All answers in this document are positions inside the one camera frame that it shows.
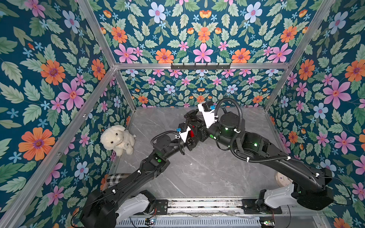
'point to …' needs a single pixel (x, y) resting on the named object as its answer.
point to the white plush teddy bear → (117, 138)
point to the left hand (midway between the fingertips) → (200, 130)
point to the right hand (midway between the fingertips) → (194, 115)
